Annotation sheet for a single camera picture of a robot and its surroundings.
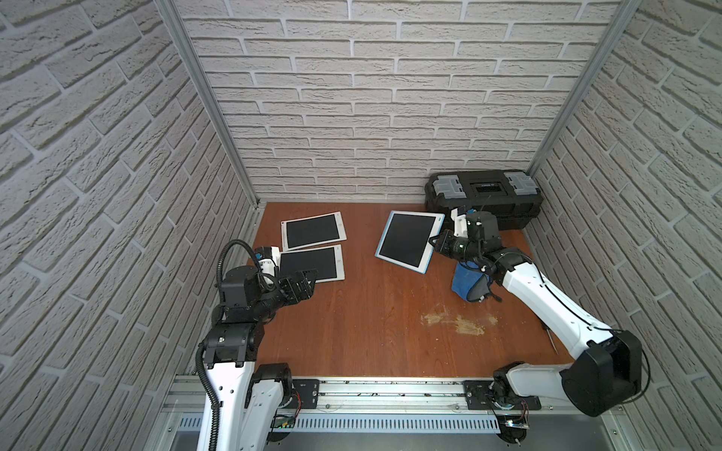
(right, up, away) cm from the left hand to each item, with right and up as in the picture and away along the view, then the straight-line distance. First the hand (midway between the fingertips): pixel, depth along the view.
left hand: (307, 270), depth 69 cm
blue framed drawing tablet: (+28, +7, +23) cm, 37 cm away
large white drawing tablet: (-1, -2, +34) cm, 34 cm away
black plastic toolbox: (+69, +23, +31) cm, 79 cm away
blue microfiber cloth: (+49, -7, +20) cm, 53 cm away
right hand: (+34, +7, +11) cm, 37 cm away
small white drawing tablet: (-7, +10, +41) cm, 43 cm away
